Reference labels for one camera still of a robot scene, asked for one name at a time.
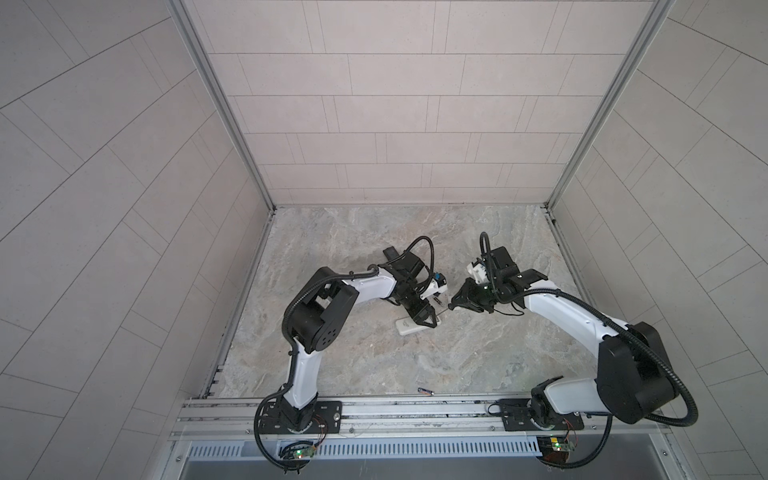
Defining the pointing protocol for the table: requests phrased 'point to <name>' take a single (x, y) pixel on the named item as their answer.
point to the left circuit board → (306, 452)
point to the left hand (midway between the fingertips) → (438, 313)
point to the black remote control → (390, 253)
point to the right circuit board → (555, 449)
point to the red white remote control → (409, 326)
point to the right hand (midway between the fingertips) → (451, 301)
